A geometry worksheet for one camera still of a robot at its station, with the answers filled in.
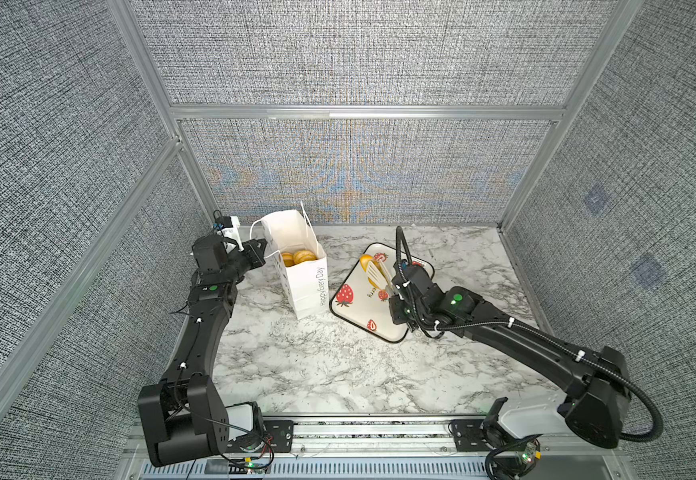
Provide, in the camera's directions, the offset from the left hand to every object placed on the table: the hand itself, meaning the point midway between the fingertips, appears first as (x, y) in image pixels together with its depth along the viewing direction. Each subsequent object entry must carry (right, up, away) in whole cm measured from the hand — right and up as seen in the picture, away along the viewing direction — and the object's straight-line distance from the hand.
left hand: (266, 240), depth 81 cm
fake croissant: (+27, -5, +5) cm, 28 cm away
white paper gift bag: (+10, -13, +5) cm, 17 cm away
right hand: (+34, -17, -1) cm, 38 cm away
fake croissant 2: (+9, -4, +7) cm, 12 cm away
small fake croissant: (+4, -5, +12) cm, 13 cm away
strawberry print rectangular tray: (+26, -19, +17) cm, 36 cm away
